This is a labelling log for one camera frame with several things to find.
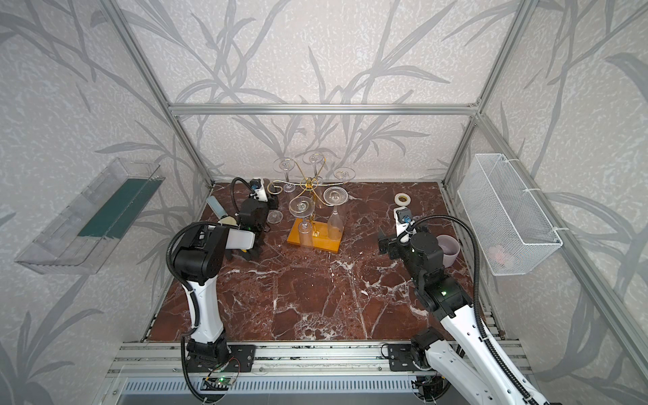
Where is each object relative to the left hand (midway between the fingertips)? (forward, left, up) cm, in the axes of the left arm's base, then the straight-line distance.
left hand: (270, 183), depth 98 cm
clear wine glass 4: (-8, -10, +17) cm, 21 cm away
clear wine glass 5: (-5, -19, +18) cm, 27 cm away
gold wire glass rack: (-9, -19, -13) cm, 24 cm away
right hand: (-27, -44, +12) cm, 53 cm away
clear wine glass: (-4, +1, -17) cm, 17 cm away
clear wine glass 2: (-25, -17, +17) cm, 35 cm away
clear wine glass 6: (-11, -29, +16) cm, 35 cm away
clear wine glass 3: (-21, -26, +17) cm, 37 cm away
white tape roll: (+3, -56, -15) cm, 58 cm away
